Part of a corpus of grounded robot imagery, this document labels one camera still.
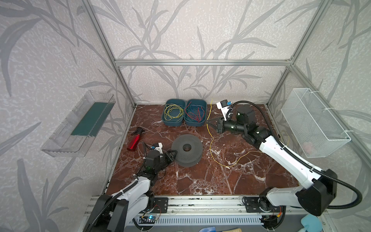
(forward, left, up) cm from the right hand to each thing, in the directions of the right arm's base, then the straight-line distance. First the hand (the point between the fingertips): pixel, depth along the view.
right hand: (207, 117), depth 70 cm
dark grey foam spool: (-4, +10, -27) cm, 29 cm away
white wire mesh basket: (-11, -47, +2) cm, 48 cm away
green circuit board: (-38, +28, -31) cm, 57 cm away
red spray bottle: (+5, +47, -29) cm, 56 cm away
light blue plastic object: (-40, -53, -36) cm, 75 cm away
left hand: (-5, +16, -23) cm, 29 cm away
